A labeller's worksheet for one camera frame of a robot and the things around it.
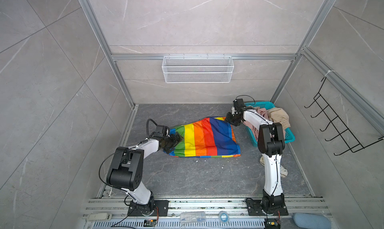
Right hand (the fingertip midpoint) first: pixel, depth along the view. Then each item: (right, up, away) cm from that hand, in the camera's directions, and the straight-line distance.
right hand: (226, 119), depth 107 cm
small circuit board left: (-45, -49, -36) cm, 76 cm away
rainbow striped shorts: (-12, -12, -9) cm, 19 cm away
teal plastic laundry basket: (+37, -11, -15) cm, 41 cm away
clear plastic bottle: (-24, -46, -37) cm, 64 cm away
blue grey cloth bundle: (+32, -47, -39) cm, 68 cm away
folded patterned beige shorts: (+27, -29, -24) cm, 46 cm away
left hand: (-33, -12, -13) cm, 38 cm away
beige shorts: (+34, +3, -8) cm, 35 cm away
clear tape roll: (-11, -46, -36) cm, 59 cm away
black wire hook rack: (+41, -5, -44) cm, 60 cm away
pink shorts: (+26, +4, -2) cm, 26 cm away
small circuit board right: (+14, -49, -37) cm, 63 cm away
